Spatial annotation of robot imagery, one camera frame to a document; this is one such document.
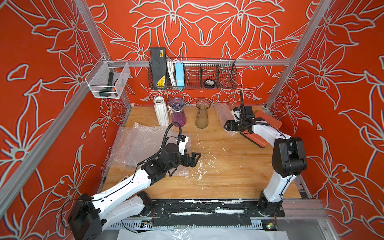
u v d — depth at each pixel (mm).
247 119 752
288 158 511
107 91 805
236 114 816
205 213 727
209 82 958
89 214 393
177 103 978
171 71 883
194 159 667
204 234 673
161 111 949
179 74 893
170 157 560
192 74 976
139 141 958
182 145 670
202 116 1013
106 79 907
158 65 876
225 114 1038
